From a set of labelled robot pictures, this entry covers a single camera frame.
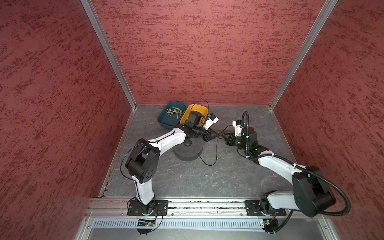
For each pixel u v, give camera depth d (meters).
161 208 0.74
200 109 1.14
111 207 0.76
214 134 0.81
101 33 0.80
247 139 0.66
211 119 0.76
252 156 0.64
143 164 0.48
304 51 0.88
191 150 0.92
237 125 0.79
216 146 0.85
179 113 1.10
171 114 1.10
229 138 0.76
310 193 0.43
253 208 0.74
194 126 0.70
